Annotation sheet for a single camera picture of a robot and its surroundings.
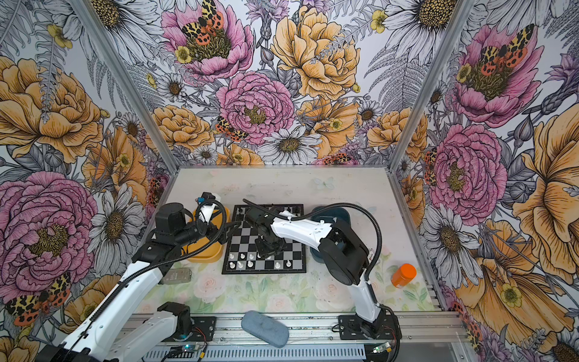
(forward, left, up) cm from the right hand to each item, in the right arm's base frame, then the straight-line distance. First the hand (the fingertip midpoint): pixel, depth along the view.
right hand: (271, 260), depth 85 cm
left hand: (+7, +12, +16) cm, 21 cm away
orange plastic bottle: (-8, -45, +4) cm, 46 cm away
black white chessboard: (+3, +11, -1) cm, 12 cm away
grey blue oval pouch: (-22, -1, -1) cm, 22 cm away
